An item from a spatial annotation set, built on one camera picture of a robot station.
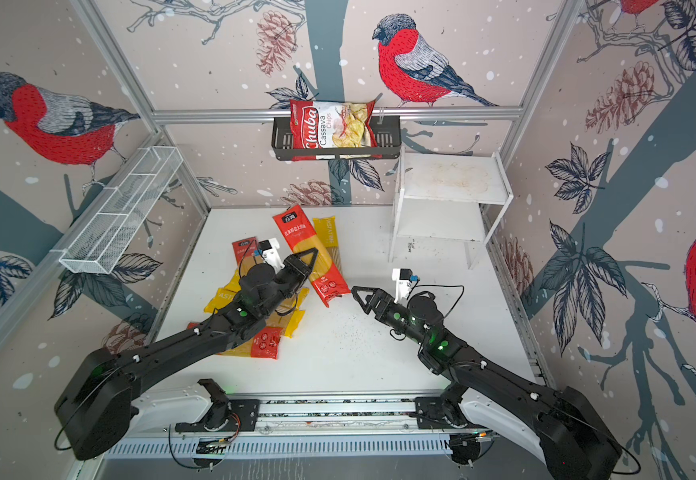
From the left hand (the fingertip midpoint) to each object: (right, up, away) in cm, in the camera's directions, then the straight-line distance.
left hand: (318, 251), depth 74 cm
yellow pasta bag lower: (-11, -21, +14) cm, 28 cm away
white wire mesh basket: (-54, +9, +3) cm, 54 cm away
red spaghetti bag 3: (-17, -27, +10) cm, 34 cm away
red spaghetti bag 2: (-30, -3, +30) cm, 43 cm away
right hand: (+9, -13, 0) cm, 16 cm away
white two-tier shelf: (+35, +14, +4) cm, 38 cm away
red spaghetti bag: (+2, -6, 0) cm, 6 cm away
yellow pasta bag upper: (-31, -14, +23) cm, 41 cm away
